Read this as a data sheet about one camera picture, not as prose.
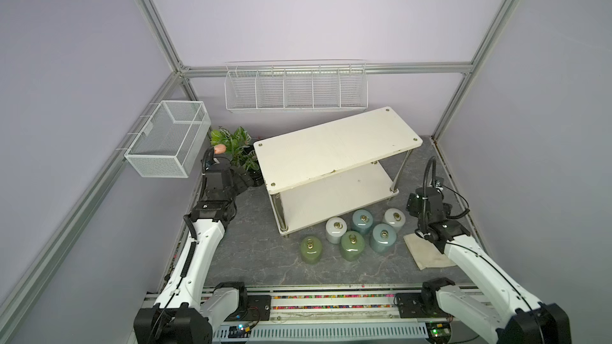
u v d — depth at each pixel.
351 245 0.79
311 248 0.78
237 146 0.82
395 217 0.85
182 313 0.39
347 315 0.74
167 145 0.81
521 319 0.39
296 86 1.00
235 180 0.71
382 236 0.80
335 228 0.83
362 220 0.84
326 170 0.65
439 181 0.69
